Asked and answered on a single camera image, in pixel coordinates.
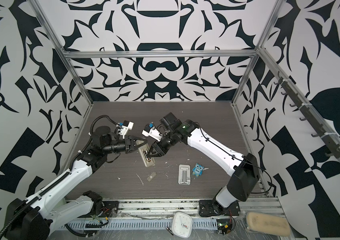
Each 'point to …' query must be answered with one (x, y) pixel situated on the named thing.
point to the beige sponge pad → (267, 224)
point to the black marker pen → (169, 230)
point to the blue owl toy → (198, 169)
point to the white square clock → (182, 224)
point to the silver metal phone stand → (184, 175)
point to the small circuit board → (223, 226)
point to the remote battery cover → (151, 176)
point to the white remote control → (144, 150)
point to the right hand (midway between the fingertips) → (150, 153)
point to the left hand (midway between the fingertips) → (148, 140)
